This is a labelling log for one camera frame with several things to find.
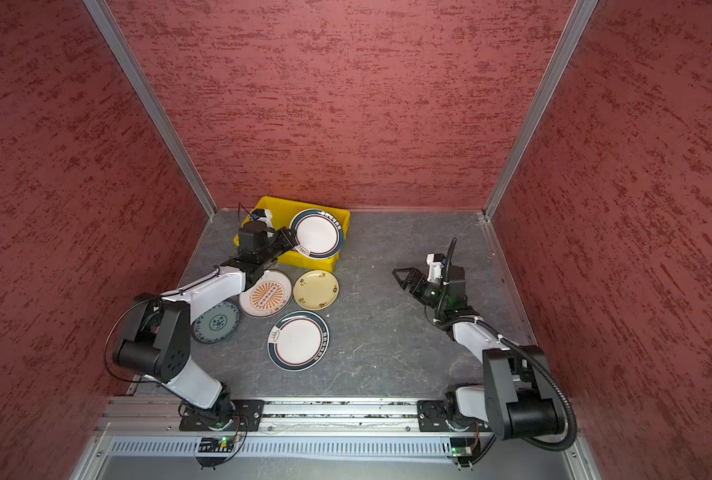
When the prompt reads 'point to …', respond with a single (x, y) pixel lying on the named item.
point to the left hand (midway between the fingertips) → (298, 235)
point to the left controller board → (215, 445)
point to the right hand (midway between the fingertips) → (396, 281)
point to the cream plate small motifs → (316, 290)
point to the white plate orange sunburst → (268, 296)
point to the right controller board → (461, 446)
